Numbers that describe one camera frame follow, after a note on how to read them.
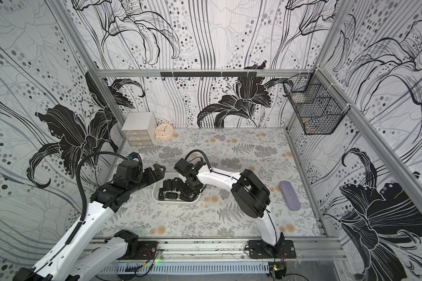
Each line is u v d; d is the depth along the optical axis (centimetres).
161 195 88
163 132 115
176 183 91
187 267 76
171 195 88
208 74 89
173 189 90
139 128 101
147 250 73
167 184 90
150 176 66
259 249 72
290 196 85
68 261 40
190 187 74
